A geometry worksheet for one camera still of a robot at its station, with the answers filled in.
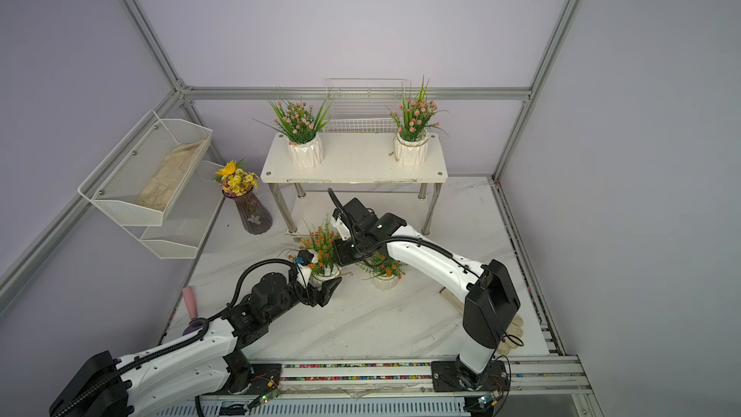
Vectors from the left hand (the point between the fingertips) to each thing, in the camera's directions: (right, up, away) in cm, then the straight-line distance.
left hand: (327, 272), depth 80 cm
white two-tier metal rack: (+8, +30, -4) cm, 32 cm away
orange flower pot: (+1, +4, -10) cm, 11 cm away
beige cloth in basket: (-44, +23, -5) cm, 50 cm away
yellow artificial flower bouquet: (-29, +27, +5) cm, 40 cm away
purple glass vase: (-28, +16, +15) cm, 36 cm away
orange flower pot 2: (+16, 0, -1) cm, 16 cm away
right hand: (+4, +4, -2) cm, 6 cm away
